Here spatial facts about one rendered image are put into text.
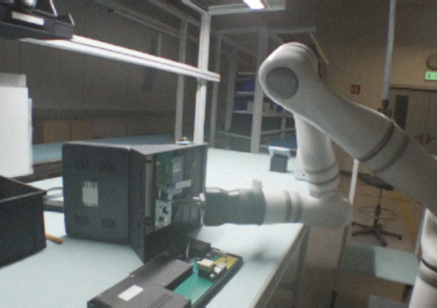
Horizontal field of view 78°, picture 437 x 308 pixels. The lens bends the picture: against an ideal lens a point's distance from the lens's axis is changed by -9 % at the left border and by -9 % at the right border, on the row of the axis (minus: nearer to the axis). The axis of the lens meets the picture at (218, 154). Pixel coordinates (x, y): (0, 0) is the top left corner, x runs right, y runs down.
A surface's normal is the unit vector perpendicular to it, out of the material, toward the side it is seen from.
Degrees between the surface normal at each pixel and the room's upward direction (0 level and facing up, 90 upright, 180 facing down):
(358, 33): 90
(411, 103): 90
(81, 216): 90
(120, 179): 90
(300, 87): 110
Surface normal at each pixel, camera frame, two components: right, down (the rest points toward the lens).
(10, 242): 0.90, 0.12
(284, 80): -0.36, 0.48
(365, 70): -0.44, 0.11
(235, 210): 0.00, 0.15
